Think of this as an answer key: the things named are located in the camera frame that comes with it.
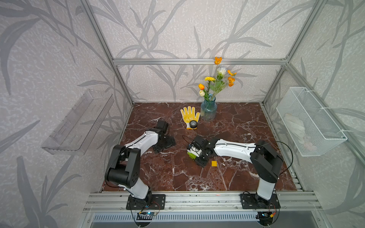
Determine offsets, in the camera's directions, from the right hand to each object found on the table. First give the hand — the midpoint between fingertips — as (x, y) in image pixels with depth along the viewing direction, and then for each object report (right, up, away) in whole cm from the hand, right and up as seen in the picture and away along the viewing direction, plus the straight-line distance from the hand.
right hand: (199, 160), depth 88 cm
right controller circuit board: (+35, -26, -13) cm, 45 cm away
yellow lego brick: (+10, -2, -1) cm, 10 cm away
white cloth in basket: (+54, +22, -10) cm, 59 cm away
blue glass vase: (+8, +33, +14) cm, 37 cm away
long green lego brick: (-4, +3, -2) cm, 6 cm away
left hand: (-19, +8, +4) cm, 21 cm away
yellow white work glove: (-7, +27, +24) cm, 37 cm away
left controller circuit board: (-25, -21, -17) cm, 37 cm away
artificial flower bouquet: (+12, +48, +7) cm, 50 cm away
